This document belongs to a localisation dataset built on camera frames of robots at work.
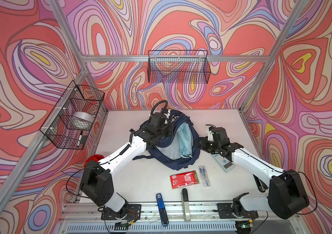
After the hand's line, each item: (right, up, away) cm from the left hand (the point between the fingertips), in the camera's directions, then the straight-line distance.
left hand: (176, 127), depth 80 cm
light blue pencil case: (+6, -6, +8) cm, 12 cm away
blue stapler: (-7, -47, -7) cm, 48 cm away
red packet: (+5, -31, +3) cm, 31 cm away
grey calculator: (+31, -23, +8) cm, 40 cm away
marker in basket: (-49, -5, -8) cm, 50 cm away
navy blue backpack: (-4, -15, +10) cm, 19 cm away
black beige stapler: (+4, -34, -5) cm, 35 cm away
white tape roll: (-48, +4, -9) cm, 49 cm away
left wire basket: (-56, +17, +1) cm, 59 cm away
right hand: (+13, -12, +5) cm, 18 cm away
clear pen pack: (+17, -29, +4) cm, 34 cm away
